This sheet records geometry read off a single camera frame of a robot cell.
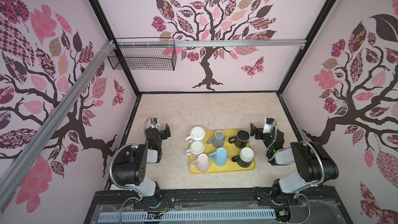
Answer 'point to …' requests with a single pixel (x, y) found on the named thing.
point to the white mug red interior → (196, 148)
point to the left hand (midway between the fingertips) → (160, 127)
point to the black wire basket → (143, 53)
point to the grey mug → (218, 140)
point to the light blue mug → (220, 157)
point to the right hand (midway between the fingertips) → (259, 122)
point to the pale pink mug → (202, 163)
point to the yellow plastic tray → (232, 151)
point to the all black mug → (241, 140)
